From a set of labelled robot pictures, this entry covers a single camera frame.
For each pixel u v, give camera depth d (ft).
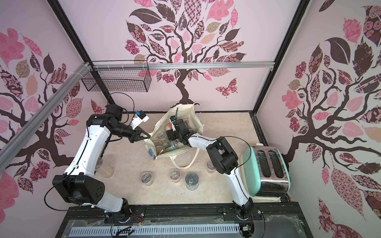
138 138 2.11
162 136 3.12
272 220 2.37
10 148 1.64
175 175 2.66
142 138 2.33
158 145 3.09
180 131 2.54
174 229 2.29
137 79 2.61
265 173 2.36
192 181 2.54
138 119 2.17
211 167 2.74
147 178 2.65
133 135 2.12
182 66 3.07
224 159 1.84
